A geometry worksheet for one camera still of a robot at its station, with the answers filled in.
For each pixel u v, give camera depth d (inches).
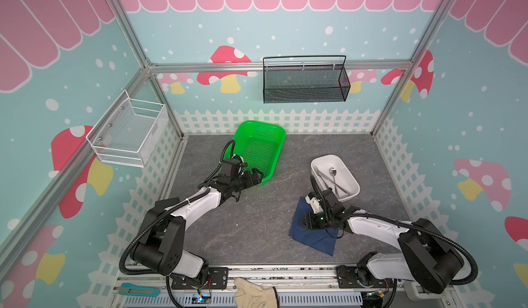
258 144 45.7
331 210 27.1
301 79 37.1
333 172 40.3
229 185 26.9
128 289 28.4
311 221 30.2
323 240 32.6
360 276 26.0
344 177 39.9
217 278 29.4
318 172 41.2
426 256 16.8
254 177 31.9
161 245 17.1
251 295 27.9
